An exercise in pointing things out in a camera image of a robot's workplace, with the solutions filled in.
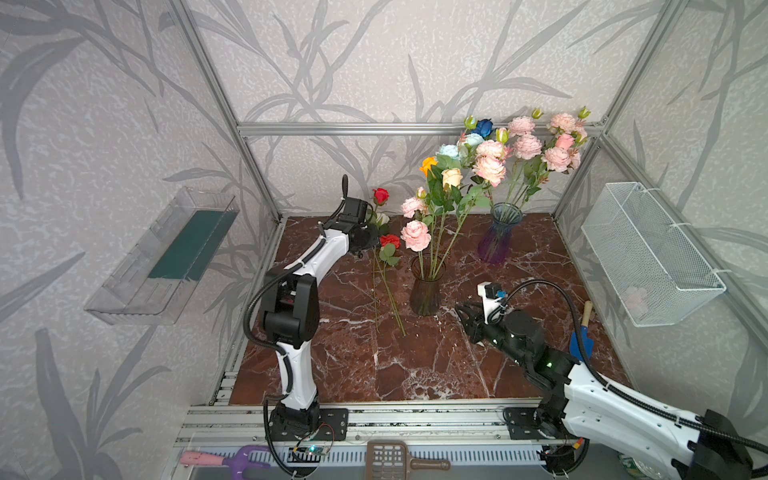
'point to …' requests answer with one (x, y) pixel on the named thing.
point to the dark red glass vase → (427, 269)
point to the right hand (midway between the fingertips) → (460, 297)
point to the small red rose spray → (388, 255)
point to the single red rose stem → (380, 197)
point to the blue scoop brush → (587, 344)
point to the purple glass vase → (495, 245)
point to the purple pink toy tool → (239, 459)
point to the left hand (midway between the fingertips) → (379, 228)
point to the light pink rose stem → (415, 235)
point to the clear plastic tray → (153, 280)
